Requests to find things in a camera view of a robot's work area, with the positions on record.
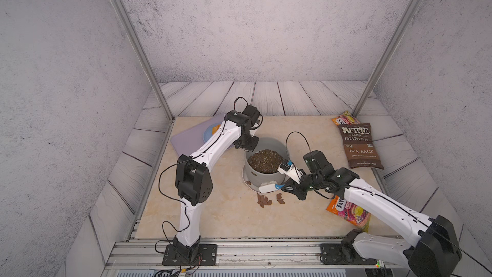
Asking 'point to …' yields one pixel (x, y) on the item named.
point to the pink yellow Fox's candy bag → (352, 213)
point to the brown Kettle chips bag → (360, 151)
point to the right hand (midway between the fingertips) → (286, 186)
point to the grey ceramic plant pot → (262, 164)
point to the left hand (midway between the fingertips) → (252, 148)
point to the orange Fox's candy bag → (345, 119)
